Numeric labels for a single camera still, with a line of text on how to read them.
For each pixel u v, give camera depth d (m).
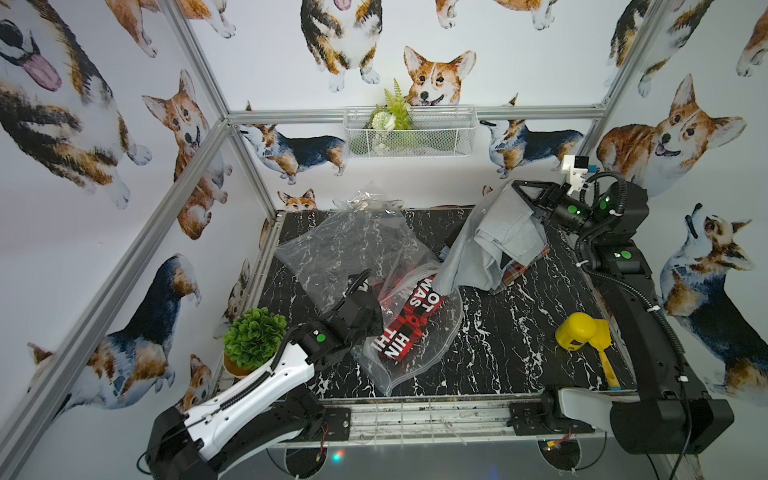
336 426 0.74
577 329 0.78
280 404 0.62
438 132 0.92
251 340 0.72
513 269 1.01
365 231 1.15
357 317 0.56
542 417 0.70
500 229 0.60
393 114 0.82
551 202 0.55
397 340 0.85
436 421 0.75
